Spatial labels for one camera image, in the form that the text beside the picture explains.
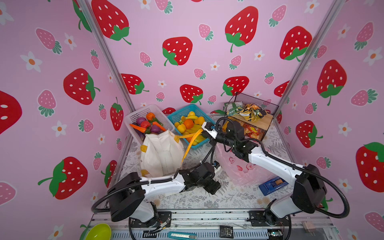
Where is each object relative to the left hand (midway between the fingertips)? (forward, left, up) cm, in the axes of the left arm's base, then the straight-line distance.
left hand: (217, 182), depth 79 cm
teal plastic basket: (+49, +28, +1) cm, 57 cm away
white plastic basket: (+41, +33, +2) cm, 52 cm away
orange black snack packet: (+39, -24, +16) cm, 48 cm away
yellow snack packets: (+32, -24, +5) cm, 41 cm away
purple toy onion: (+38, +42, -1) cm, 57 cm away
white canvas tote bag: (+21, +34, -6) cm, 41 cm away
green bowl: (-22, +57, -6) cm, 62 cm away
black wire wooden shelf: (+34, -32, +10) cm, 48 cm away
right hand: (+20, +9, +22) cm, 31 cm away
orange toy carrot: (+38, +53, 0) cm, 66 cm away
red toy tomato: (+42, +49, 0) cm, 65 cm away
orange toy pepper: (+51, +48, -1) cm, 70 cm away
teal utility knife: (-23, +18, -7) cm, 30 cm away
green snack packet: (+45, -12, +14) cm, 48 cm away
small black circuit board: (-22, -3, -4) cm, 22 cm away
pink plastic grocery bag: (+8, -14, -4) cm, 17 cm away
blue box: (-1, -31, -2) cm, 31 cm away
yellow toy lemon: (+44, +9, +2) cm, 45 cm away
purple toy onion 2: (+47, +55, -1) cm, 72 cm away
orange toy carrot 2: (+43, +38, -4) cm, 57 cm away
